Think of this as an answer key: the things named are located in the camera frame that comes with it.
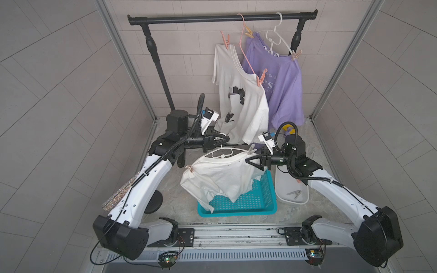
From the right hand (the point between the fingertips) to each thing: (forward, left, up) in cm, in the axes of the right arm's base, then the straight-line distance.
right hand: (250, 159), depth 69 cm
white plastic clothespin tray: (-5, -21, -22) cm, 30 cm away
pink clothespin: (-5, +23, +5) cm, 24 cm away
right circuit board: (-31, -24, -26) cm, 47 cm away
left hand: (+2, +8, +12) cm, 15 cm away
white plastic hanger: (+1, +10, +6) cm, 12 cm away
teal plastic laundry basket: (-8, -6, -25) cm, 27 cm away
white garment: (-4, +10, -1) cm, 11 cm away
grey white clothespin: (-6, -24, -23) cm, 34 cm away
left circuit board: (-29, +35, -20) cm, 50 cm away
